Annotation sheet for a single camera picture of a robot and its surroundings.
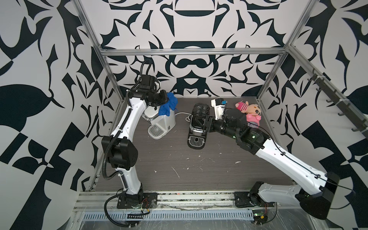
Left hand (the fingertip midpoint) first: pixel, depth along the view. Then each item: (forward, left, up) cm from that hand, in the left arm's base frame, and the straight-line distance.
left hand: (166, 96), depth 84 cm
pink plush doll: (+2, -59, -20) cm, 62 cm away
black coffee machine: (-24, -17, +8) cm, 31 cm away
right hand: (-20, -16, +6) cm, 26 cm away
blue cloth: (-8, +1, -2) cm, 9 cm away
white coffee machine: (-3, +6, -24) cm, 25 cm away
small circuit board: (-57, -45, -28) cm, 78 cm away
